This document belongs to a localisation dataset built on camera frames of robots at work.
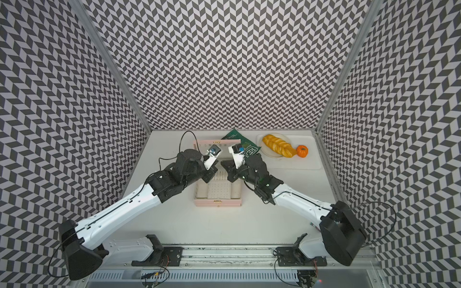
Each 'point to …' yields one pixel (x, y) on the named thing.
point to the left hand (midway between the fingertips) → (213, 162)
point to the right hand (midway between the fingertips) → (223, 165)
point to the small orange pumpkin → (302, 151)
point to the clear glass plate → (268, 150)
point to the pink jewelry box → (218, 191)
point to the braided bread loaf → (279, 146)
